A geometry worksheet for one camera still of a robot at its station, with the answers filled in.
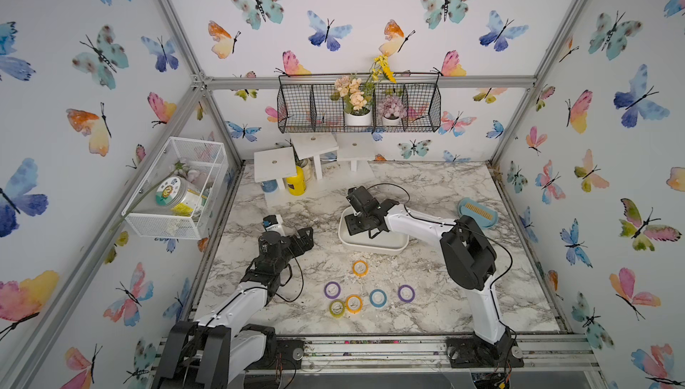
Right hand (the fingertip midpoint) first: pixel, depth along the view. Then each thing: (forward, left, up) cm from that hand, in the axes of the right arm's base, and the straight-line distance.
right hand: (354, 219), depth 95 cm
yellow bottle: (+12, +23, +3) cm, 26 cm away
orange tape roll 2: (-27, -1, -6) cm, 28 cm away
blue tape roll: (-25, -8, -7) cm, 27 cm away
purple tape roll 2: (-24, -15, -6) cm, 29 cm away
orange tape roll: (-17, -3, -6) cm, 19 cm away
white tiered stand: (+17, +27, +10) cm, 34 cm away
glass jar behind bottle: (+22, +20, +3) cm, 30 cm away
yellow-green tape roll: (-30, +4, -6) cm, 31 cm away
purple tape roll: (-25, +5, -6) cm, 26 cm away
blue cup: (+14, +34, 0) cm, 36 cm away
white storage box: (-7, -12, -3) cm, 14 cm away
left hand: (-8, +16, +4) cm, 18 cm away
